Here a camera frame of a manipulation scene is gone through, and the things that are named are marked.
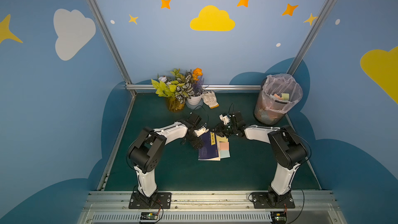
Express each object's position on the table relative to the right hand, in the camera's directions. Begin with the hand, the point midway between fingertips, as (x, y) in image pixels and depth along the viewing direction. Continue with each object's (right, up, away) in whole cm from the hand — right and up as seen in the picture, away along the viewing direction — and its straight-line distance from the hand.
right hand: (212, 129), depth 93 cm
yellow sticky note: (+5, -6, -1) cm, 8 cm away
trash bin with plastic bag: (+46, +23, +8) cm, 52 cm away
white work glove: (0, +20, +25) cm, 32 cm away
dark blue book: (-4, -13, -4) cm, 14 cm away
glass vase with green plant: (-22, +24, -3) cm, 33 cm away
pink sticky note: (+7, -10, -1) cm, 12 cm away
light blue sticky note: (+7, -14, -5) cm, 16 cm away
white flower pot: (-11, +17, +19) cm, 28 cm away
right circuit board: (+30, -39, -21) cm, 53 cm away
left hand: (-10, -6, +2) cm, 11 cm away
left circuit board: (-32, -38, -22) cm, 54 cm away
